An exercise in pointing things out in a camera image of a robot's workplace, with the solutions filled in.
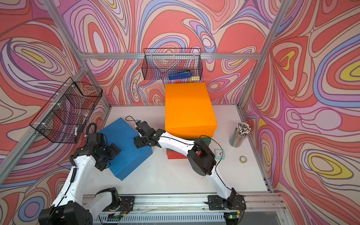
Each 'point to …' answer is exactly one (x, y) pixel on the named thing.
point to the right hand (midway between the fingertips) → (140, 144)
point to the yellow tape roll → (243, 159)
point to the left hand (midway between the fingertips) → (115, 155)
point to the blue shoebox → (121, 134)
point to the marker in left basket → (76, 138)
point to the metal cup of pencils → (242, 130)
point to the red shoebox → (173, 154)
